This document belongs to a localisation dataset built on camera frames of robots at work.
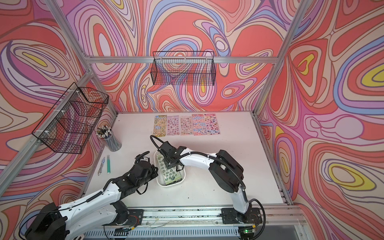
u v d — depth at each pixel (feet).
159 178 2.76
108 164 3.02
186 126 3.65
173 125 3.65
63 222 1.35
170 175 2.77
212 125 3.65
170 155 2.23
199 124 3.67
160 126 3.65
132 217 2.41
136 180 2.06
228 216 2.42
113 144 3.08
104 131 2.88
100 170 2.92
